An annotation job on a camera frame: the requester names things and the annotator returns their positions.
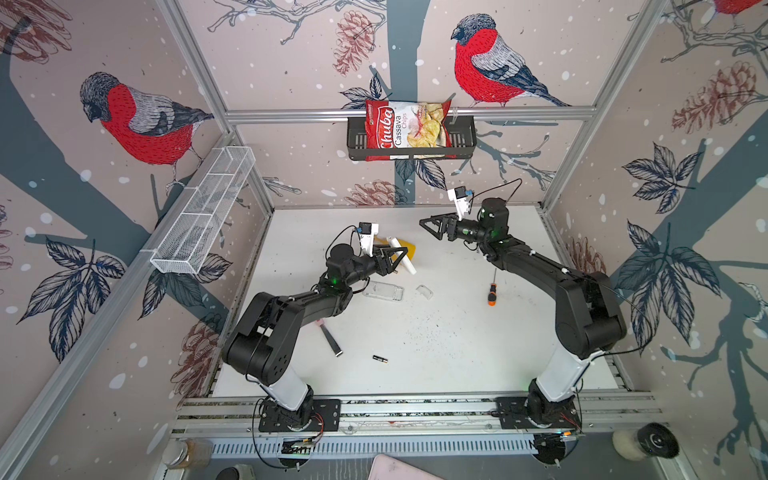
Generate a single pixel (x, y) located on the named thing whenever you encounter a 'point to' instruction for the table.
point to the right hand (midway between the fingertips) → (421, 227)
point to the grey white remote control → (385, 290)
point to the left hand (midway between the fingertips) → (401, 250)
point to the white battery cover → (427, 293)
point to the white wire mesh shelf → (186, 241)
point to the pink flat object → (384, 467)
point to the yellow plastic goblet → (378, 240)
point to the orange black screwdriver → (492, 296)
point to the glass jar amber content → (187, 453)
